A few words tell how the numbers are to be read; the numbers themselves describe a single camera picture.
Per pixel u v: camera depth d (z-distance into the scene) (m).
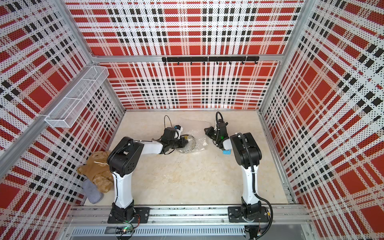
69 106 0.72
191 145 0.99
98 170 0.81
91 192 0.78
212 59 0.90
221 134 0.84
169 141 0.82
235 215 0.73
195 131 1.05
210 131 0.94
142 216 0.73
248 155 0.54
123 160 0.54
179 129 0.93
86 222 0.72
